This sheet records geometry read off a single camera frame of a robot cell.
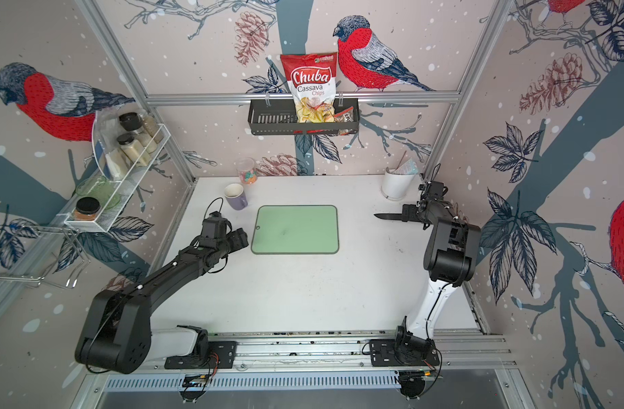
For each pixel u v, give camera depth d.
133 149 0.76
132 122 0.78
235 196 1.02
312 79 0.80
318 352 0.75
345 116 0.86
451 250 0.54
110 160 0.69
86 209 0.59
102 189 0.66
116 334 0.41
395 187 1.06
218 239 0.71
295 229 1.01
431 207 0.72
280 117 0.95
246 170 1.18
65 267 0.67
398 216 1.13
